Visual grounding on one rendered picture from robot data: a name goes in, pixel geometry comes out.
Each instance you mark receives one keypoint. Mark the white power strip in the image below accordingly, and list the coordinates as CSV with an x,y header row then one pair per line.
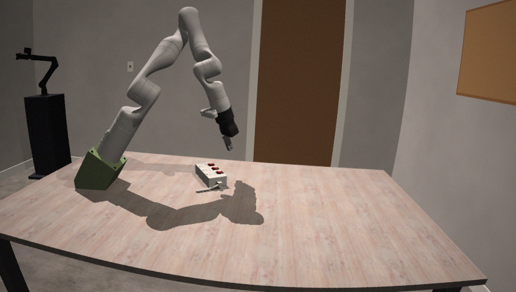
x,y
211,175

